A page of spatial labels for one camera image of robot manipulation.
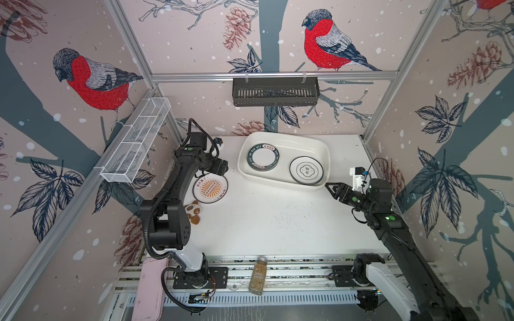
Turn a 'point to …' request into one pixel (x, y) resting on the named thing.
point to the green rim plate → (262, 157)
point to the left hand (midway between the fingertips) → (217, 164)
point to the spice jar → (258, 277)
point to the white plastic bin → (285, 160)
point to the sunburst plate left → (210, 188)
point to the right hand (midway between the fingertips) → (328, 188)
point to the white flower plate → (306, 170)
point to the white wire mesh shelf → (127, 159)
